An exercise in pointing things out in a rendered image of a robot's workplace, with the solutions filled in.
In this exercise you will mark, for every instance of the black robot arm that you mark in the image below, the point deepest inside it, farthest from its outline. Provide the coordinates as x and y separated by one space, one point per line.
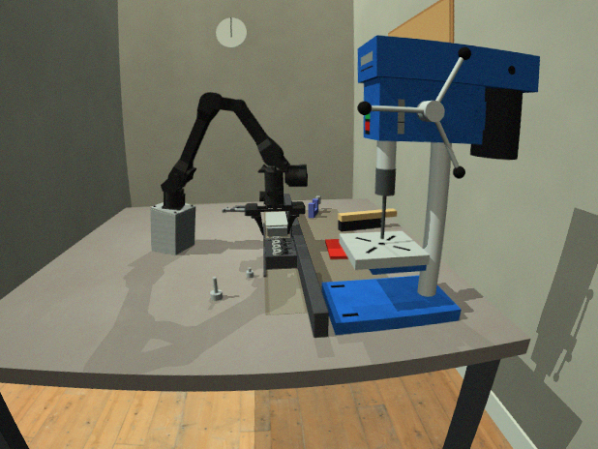
271 153

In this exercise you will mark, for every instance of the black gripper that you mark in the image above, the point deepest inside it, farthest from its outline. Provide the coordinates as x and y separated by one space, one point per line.
275 199

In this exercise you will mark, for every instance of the blue drill press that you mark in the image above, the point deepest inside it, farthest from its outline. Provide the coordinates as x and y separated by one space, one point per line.
399 72

